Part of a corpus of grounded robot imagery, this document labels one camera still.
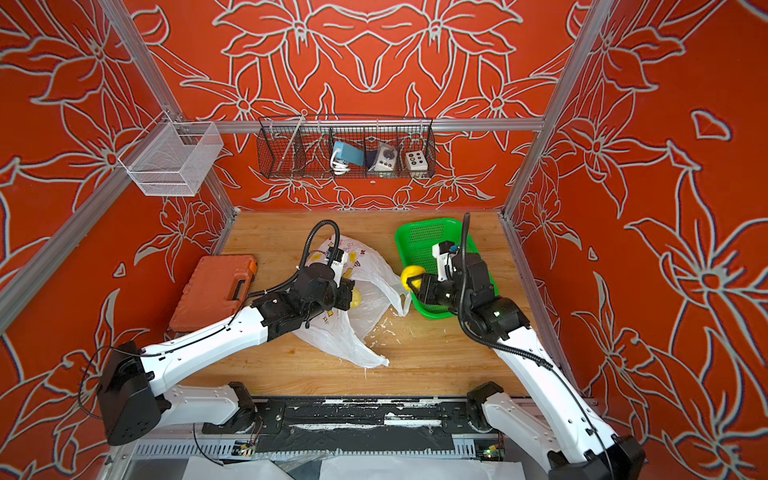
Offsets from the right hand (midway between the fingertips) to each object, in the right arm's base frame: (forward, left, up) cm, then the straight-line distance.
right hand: (407, 282), depth 71 cm
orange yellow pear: (+2, -1, +1) cm, 2 cm away
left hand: (+3, +13, -5) cm, 15 cm away
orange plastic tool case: (+8, +60, -19) cm, 63 cm away
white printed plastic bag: (-8, +17, -12) cm, 22 cm away
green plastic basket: (+31, -5, -21) cm, 38 cm away
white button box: (+43, -4, +5) cm, 43 cm away
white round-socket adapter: (+40, +6, +9) cm, 41 cm away
